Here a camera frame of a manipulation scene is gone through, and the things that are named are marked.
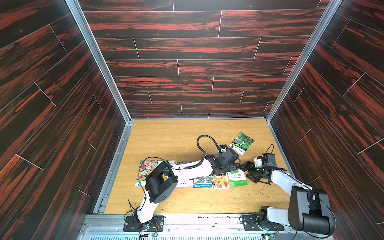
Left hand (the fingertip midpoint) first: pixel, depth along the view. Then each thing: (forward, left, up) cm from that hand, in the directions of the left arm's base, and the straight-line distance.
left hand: (236, 167), depth 82 cm
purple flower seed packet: (-5, +18, -10) cm, 22 cm away
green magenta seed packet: (-2, -2, -10) cm, 10 cm away
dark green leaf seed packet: (+24, -9, -10) cm, 27 cm away
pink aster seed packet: (-6, +29, -10) cm, 31 cm away
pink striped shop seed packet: (-4, +7, -11) cm, 14 cm away
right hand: (+3, -8, -10) cm, 13 cm away
